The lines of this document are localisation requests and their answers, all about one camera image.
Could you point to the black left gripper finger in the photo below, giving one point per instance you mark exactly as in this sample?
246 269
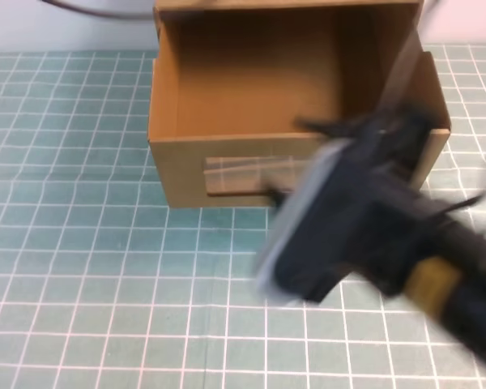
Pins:
319 127

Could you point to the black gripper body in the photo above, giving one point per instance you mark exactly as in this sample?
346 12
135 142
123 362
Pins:
354 210

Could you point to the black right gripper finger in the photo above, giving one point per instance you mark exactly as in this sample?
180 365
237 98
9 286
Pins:
276 196

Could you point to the brown cardboard drawer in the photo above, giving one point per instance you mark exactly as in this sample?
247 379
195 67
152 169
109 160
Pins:
215 142

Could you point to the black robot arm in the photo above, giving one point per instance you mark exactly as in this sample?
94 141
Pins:
451 289

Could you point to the cyan checkered tablecloth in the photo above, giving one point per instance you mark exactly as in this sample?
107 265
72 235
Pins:
102 285

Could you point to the upper cardboard box shell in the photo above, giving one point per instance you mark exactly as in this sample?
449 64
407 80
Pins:
311 43

